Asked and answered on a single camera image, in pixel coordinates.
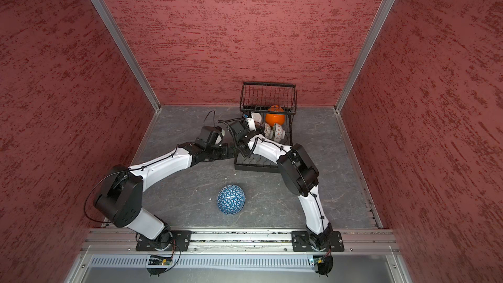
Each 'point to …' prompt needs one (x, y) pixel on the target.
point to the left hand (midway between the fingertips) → (231, 155)
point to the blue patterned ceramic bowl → (231, 199)
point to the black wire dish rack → (257, 97)
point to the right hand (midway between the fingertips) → (261, 131)
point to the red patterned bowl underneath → (267, 130)
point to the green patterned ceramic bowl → (278, 132)
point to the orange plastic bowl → (272, 118)
